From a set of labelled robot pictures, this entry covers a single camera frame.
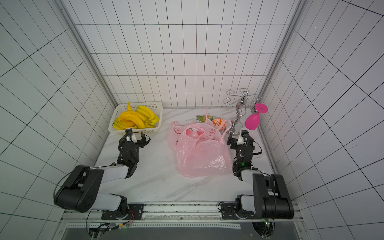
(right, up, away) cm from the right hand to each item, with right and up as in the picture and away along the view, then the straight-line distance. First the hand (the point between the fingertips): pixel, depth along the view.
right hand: (241, 131), depth 86 cm
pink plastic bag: (-24, -10, -1) cm, 26 cm away
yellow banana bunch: (-59, +7, +17) cm, 61 cm away
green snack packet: (-22, +8, +24) cm, 34 cm away
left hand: (-65, -2, +4) cm, 65 cm away
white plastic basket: (-56, +16, +25) cm, 64 cm away
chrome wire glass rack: (-1, +19, +1) cm, 20 cm away
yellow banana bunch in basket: (-73, +7, +14) cm, 75 cm away
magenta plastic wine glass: (+8, +6, +4) cm, 11 cm away
